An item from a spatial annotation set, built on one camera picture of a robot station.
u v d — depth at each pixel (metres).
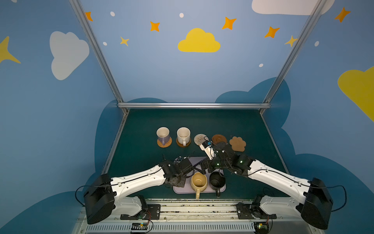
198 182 0.84
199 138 1.04
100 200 0.40
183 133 1.01
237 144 1.01
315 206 0.39
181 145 0.96
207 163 0.66
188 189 0.81
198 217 0.73
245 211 0.75
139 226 0.73
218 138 1.04
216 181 0.84
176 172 0.57
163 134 1.01
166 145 1.00
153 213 0.74
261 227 0.73
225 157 0.59
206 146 0.69
